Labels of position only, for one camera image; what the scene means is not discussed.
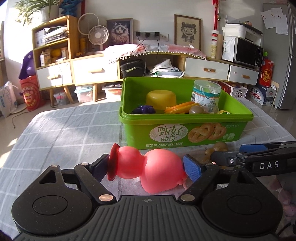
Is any beige toy octopus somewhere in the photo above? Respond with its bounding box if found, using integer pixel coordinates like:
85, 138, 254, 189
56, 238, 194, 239
201, 141, 230, 164

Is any pink rubber pig toy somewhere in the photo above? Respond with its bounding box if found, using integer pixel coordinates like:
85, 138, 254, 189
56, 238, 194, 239
107, 144, 187, 194

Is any purple toy grape bunch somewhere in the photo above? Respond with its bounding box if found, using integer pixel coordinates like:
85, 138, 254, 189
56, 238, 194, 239
131, 105, 156, 114

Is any yellow green toy corn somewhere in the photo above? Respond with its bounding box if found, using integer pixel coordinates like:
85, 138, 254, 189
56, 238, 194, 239
218, 110, 230, 114

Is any grey checked table cloth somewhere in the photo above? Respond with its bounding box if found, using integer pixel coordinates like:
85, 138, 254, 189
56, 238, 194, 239
1, 99, 295, 238

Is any white red cardboard box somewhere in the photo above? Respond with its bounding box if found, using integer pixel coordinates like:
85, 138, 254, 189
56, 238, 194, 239
218, 81, 248, 99

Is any brown toy kiwi ball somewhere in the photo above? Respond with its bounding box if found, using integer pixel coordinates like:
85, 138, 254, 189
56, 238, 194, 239
189, 105, 205, 114

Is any green plastic cookie box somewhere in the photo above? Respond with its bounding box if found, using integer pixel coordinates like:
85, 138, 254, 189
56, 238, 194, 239
119, 77, 253, 149

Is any orange yellow toy plate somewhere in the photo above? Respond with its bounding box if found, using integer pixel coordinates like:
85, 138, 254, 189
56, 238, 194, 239
164, 101, 197, 114

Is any cotton swab jar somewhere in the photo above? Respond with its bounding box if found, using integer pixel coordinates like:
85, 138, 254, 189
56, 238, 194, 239
191, 79, 221, 106

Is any red gift bag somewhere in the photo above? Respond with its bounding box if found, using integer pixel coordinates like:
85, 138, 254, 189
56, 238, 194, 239
258, 57, 274, 87

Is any yellow plastic bowl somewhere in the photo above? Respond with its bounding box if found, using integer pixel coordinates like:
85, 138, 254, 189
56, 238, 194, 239
146, 90, 177, 110

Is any black microwave oven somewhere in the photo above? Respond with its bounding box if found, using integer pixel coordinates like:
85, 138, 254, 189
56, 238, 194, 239
221, 36, 263, 69

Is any wooden tv cabinet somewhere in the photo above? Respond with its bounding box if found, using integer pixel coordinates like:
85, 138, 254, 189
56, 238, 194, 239
69, 44, 260, 103

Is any white paper shopping bag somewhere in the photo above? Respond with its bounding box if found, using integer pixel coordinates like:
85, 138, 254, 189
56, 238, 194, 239
0, 81, 18, 118

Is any black bag in cabinet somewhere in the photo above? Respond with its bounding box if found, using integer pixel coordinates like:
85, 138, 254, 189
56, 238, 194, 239
120, 59, 146, 78

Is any white printer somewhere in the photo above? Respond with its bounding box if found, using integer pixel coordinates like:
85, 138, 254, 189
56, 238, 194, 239
222, 23, 263, 46

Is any purple plush toy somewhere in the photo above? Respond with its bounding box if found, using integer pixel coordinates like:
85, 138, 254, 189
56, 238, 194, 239
18, 51, 36, 80

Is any pink white table runner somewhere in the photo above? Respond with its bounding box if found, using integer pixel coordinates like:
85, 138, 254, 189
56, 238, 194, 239
103, 43, 207, 62

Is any wooden shelf unit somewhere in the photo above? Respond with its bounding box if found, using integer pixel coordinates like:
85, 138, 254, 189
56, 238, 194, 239
32, 15, 80, 104

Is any framed cartoon girl drawing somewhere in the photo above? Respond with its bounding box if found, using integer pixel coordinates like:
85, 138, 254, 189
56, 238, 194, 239
174, 14, 202, 50

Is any silver refrigerator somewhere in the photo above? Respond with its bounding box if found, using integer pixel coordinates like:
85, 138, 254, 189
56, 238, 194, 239
261, 2, 295, 109

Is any small white desk fan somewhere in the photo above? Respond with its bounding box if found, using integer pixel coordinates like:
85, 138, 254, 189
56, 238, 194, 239
88, 25, 109, 51

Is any framed cat picture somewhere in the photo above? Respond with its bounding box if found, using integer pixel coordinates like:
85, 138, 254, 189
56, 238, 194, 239
106, 18, 133, 46

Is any white round fan rear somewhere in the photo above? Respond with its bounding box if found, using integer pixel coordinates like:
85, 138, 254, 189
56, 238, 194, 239
77, 13, 99, 36

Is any blue stitch plush toy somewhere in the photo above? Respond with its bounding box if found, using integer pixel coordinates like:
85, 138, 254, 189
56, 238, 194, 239
59, 0, 81, 17

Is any potted green plant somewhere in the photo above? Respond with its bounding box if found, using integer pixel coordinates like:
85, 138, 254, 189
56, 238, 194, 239
15, 0, 59, 25

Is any wall power outlet strip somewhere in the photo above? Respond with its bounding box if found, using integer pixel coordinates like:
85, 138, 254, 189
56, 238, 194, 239
133, 31, 169, 42

